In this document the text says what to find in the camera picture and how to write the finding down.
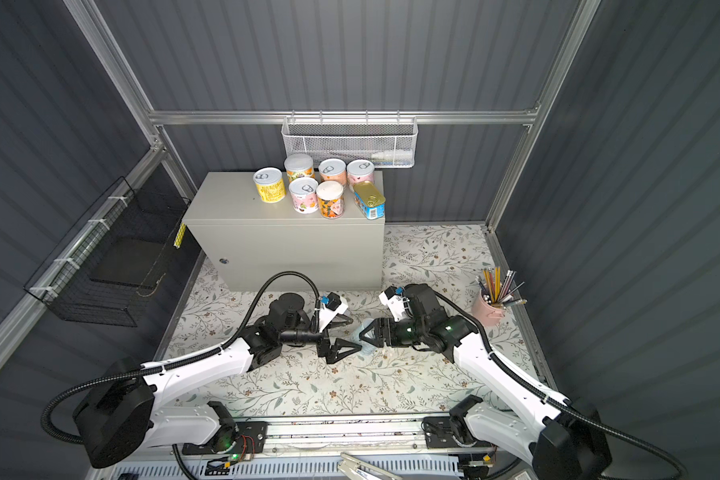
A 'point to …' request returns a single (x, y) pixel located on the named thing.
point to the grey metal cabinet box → (250, 241)
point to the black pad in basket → (132, 262)
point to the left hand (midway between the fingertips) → (357, 333)
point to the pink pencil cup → (486, 313)
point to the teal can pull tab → (367, 348)
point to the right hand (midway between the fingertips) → (373, 338)
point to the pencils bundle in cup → (495, 292)
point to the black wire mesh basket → (63, 281)
